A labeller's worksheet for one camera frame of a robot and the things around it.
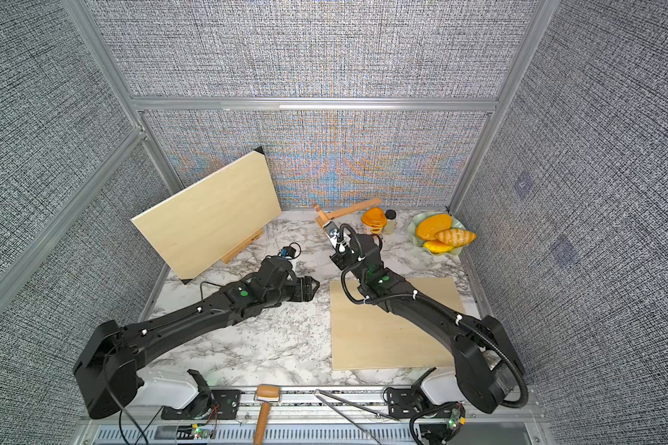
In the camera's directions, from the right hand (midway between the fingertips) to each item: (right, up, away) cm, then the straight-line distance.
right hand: (338, 226), depth 79 cm
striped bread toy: (+42, -3, +21) cm, 47 cm away
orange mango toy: (+36, +2, +27) cm, 46 cm away
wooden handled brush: (-20, -46, -4) cm, 50 cm away
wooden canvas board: (-41, +1, +2) cm, 42 cm away
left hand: (-6, -17, +1) cm, 18 cm away
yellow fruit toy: (+37, -7, +23) cm, 44 cm away
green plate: (+29, -3, +24) cm, 38 cm away
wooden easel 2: (-5, +3, -1) cm, 6 cm away
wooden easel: (-37, -8, +21) cm, 44 cm away
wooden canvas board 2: (+8, -34, +6) cm, 35 cm away
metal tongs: (+9, -50, -6) cm, 51 cm away
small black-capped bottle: (+21, +5, +27) cm, 34 cm away
